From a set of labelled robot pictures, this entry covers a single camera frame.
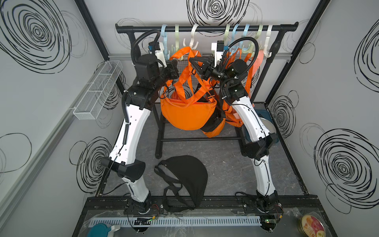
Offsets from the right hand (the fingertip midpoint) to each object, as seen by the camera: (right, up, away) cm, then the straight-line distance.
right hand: (190, 59), depth 57 cm
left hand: (-6, +1, +4) cm, 7 cm away
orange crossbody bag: (-2, -22, +17) cm, 28 cm away
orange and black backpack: (-3, -58, +24) cm, 62 cm away
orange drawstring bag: (+15, -31, +27) cm, 44 cm away
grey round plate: (+57, -29, +50) cm, 81 cm away
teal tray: (+58, -20, +57) cm, 84 cm away
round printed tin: (+55, -72, +8) cm, 91 cm away
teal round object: (-39, -71, +5) cm, 81 cm away
